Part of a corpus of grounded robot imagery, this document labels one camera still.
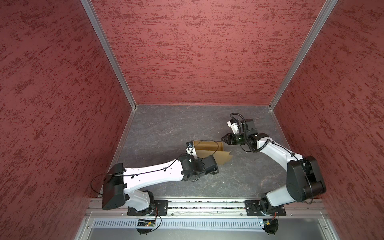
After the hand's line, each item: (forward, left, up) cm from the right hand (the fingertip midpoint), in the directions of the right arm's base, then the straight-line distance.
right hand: (222, 141), depth 87 cm
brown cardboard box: (+2, +10, -12) cm, 16 cm away
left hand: (-16, +17, +3) cm, 23 cm away
